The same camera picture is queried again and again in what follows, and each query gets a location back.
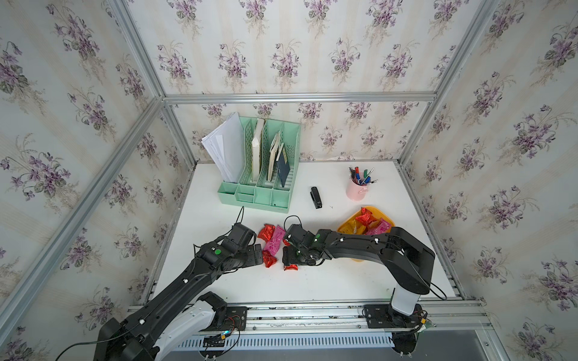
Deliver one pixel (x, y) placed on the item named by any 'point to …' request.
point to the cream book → (256, 146)
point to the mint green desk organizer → (271, 159)
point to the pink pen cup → (356, 192)
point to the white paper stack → (226, 144)
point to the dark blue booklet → (283, 166)
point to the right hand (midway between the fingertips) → (290, 262)
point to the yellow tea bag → (356, 230)
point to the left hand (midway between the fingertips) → (255, 258)
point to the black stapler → (316, 198)
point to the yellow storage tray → (350, 225)
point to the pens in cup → (366, 180)
